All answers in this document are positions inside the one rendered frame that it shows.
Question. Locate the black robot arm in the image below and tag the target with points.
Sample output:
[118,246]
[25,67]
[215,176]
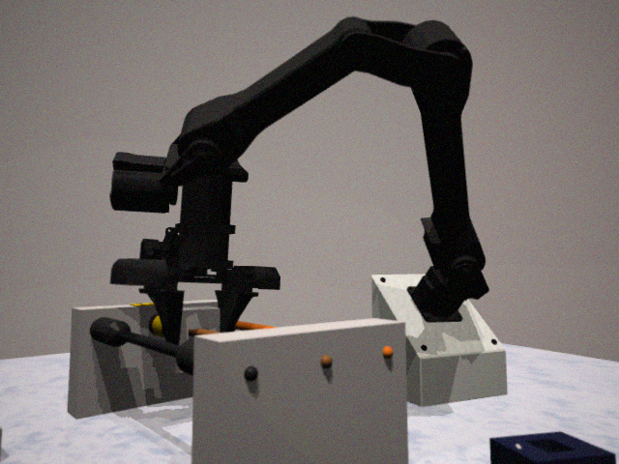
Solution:
[428,57]

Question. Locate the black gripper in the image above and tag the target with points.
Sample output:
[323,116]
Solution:
[203,244]

